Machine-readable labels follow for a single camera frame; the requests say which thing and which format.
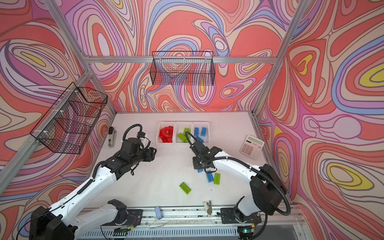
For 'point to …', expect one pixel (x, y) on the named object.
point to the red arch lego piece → (162, 132)
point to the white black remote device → (112, 134)
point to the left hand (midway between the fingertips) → (155, 149)
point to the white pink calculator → (252, 147)
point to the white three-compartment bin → (173, 133)
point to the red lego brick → (167, 140)
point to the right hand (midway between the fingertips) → (201, 166)
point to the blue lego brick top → (196, 131)
